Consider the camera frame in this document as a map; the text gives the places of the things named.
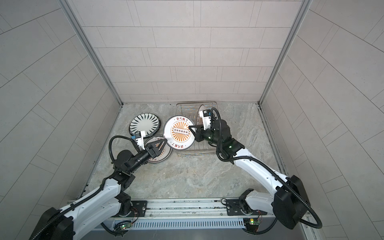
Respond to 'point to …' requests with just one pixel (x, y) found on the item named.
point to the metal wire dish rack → (201, 149)
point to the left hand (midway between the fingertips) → (168, 142)
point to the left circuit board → (122, 225)
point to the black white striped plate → (148, 122)
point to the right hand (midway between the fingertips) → (188, 129)
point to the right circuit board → (251, 224)
